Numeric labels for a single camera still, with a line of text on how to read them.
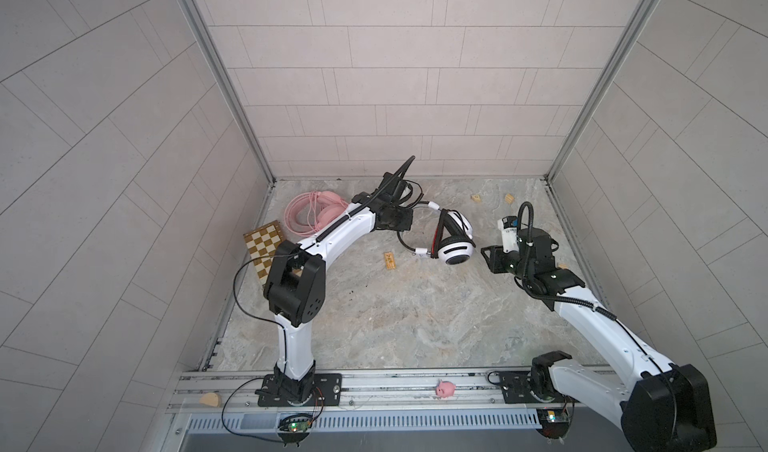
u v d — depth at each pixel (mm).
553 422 680
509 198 1084
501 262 725
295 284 475
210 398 691
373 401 708
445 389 696
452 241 750
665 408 373
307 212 963
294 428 644
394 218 750
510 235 725
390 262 930
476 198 1103
